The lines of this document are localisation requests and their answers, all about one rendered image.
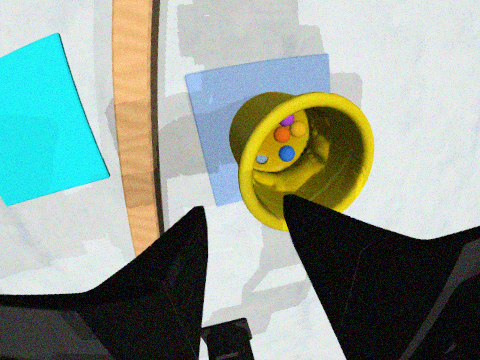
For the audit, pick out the yellow cup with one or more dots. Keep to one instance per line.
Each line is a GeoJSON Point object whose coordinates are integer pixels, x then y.
{"type": "Point", "coordinates": [332, 160]}

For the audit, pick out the purple marble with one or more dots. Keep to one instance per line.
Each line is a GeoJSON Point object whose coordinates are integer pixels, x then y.
{"type": "Point", "coordinates": [287, 121]}

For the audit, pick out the tan wooden strip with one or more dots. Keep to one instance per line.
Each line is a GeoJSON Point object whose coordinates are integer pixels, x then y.
{"type": "Point", "coordinates": [135, 32]}

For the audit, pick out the blue marble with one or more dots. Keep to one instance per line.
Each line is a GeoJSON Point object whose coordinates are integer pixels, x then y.
{"type": "Point", "coordinates": [286, 153]}

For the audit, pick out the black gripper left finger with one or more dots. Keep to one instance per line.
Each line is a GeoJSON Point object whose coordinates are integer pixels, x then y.
{"type": "Point", "coordinates": [151, 309]}

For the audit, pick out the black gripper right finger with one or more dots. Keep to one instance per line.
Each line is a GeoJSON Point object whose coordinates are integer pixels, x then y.
{"type": "Point", "coordinates": [382, 291]}

